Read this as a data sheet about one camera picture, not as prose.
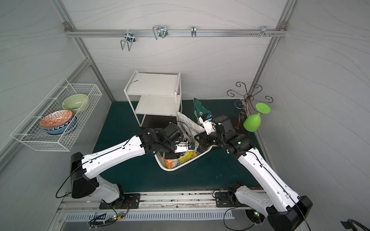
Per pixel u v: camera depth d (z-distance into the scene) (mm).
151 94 773
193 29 727
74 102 733
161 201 749
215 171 839
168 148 596
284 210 377
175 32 776
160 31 765
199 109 766
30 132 567
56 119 628
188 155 736
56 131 570
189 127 773
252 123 782
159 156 804
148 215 703
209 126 625
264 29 765
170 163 783
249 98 796
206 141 613
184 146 618
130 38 783
